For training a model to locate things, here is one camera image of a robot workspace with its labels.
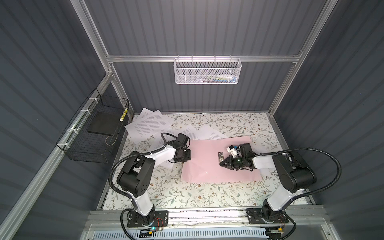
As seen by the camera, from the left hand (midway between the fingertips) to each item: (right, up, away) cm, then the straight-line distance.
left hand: (188, 158), depth 94 cm
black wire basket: (-47, +16, -21) cm, 54 cm away
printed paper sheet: (-32, +20, +19) cm, 42 cm away
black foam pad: (-42, +22, -17) cm, 50 cm away
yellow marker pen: (-36, +25, -13) cm, 45 cm away
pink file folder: (+10, -5, -3) cm, 11 cm away
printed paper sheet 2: (+47, +4, +6) cm, 48 cm away
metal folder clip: (+21, 0, +2) cm, 21 cm away
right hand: (+21, -4, -2) cm, 22 cm away
